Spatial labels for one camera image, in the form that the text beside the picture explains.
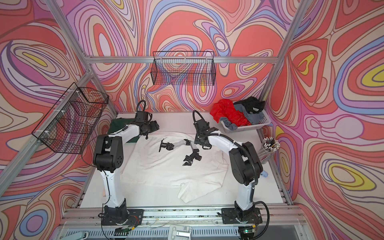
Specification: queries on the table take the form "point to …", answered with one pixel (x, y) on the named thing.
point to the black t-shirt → (252, 104)
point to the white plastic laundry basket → (244, 128)
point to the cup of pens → (270, 145)
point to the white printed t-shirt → (144, 165)
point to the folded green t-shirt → (117, 124)
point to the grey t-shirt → (253, 118)
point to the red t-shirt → (225, 108)
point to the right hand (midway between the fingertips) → (202, 143)
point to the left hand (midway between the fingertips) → (156, 125)
